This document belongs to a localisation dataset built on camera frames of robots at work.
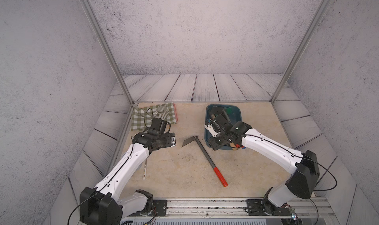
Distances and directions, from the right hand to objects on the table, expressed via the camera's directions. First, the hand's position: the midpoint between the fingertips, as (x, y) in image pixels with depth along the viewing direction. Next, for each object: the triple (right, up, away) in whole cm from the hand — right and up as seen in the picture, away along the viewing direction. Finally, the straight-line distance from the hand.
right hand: (217, 135), depth 80 cm
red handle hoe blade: (-16, -6, +16) cm, 23 cm away
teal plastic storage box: (+16, +12, +30) cm, 36 cm away
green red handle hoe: (+13, +13, +28) cm, 34 cm away
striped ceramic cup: (-35, +12, +26) cm, 45 cm away
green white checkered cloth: (-51, +9, +31) cm, 60 cm away
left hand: (-25, -3, 0) cm, 25 cm away
